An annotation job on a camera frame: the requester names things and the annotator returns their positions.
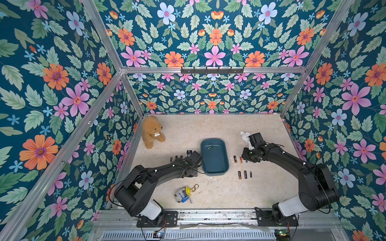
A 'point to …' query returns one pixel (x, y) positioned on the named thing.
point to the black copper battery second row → (239, 175)
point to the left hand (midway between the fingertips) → (194, 171)
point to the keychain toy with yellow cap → (183, 194)
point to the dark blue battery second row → (245, 174)
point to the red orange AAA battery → (241, 160)
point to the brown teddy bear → (151, 129)
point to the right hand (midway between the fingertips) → (244, 155)
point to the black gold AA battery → (235, 159)
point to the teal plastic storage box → (215, 156)
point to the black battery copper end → (181, 156)
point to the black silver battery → (251, 174)
